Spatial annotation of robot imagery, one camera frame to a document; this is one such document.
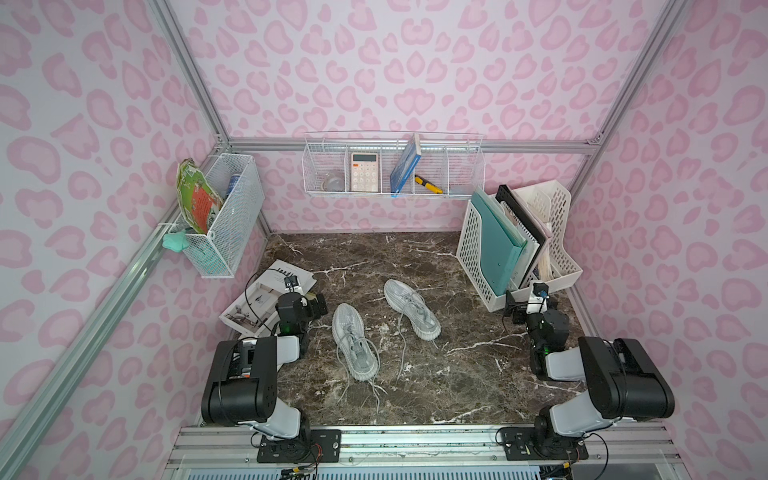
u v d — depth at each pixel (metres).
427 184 0.98
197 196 0.75
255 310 0.93
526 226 0.82
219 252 0.72
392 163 0.99
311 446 0.72
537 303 0.78
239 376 0.50
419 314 0.88
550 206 0.93
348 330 0.89
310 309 0.90
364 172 0.95
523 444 0.73
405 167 0.89
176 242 0.62
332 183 0.94
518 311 0.82
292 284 0.81
